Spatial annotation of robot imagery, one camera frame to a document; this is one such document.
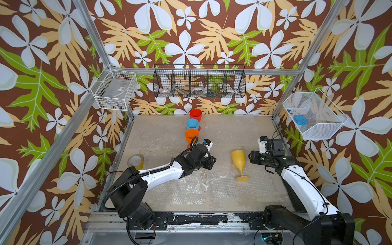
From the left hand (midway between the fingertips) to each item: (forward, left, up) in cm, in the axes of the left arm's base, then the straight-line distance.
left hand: (215, 157), depth 83 cm
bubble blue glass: (-13, +9, -12) cm, 20 cm away
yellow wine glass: (+2, -14, -4) cm, 15 cm away
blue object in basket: (+16, -47, +14) cm, 51 cm away
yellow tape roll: (-1, +44, -10) cm, 45 cm away
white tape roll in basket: (+42, +12, +14) cm, 46 cm away
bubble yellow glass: (-10, -27, -13) cm, 32 cm away
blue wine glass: (+24, +13, +1) cm, 27 cm away
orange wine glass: (+15, +14, +2) cm, 21 cm away
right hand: (+2, -20, 0) cm, 21 cm away
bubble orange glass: (+30, -14, -12) cm, 36 cm away
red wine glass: (+34, +10, -1) cm, 36 cm away
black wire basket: (+46, +9, +18) cm, 50 cm away
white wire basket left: (+32, +58, +22) cm, 69 cm away
